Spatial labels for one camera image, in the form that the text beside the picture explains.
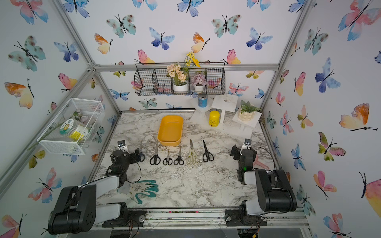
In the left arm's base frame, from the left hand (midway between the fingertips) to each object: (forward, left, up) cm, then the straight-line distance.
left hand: (131, 147), depth 91 cm
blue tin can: (+27, -44, +14) cm, 53 cm away
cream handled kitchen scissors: (-3, -37, -8) cm, 38 cm away
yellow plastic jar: (+21, -52, +2) cm, 56 cm away
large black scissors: (-2, -46, -8) cm, 47 cm away
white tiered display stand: (+23, -65, -6) cm, 69 cm away
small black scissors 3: (-4, -14, -7) cm, 16 cm away
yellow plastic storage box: (+21, -20, -12) cm, 32 cm away
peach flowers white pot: (+29, -30, +25) cm, 49 cm away
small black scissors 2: (-5, -21, -8) cm, 23 cm away
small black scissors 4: (+1, -4, -8) cm, 9 cm away
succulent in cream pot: (+13, -69, +17) cm, 72 cm away
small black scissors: (-5, -29, -7) cm, 30 cm away
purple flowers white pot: (+28, -42, +27) cm, 57 cm away
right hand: (0, -69, 0) cm, 69 cm away
